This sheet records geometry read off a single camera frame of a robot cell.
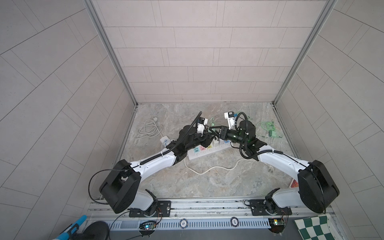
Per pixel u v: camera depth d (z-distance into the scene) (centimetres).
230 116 72
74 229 51
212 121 107
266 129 101
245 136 61
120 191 41
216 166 85
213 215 70
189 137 60
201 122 68
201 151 89
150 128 101
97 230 64
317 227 65
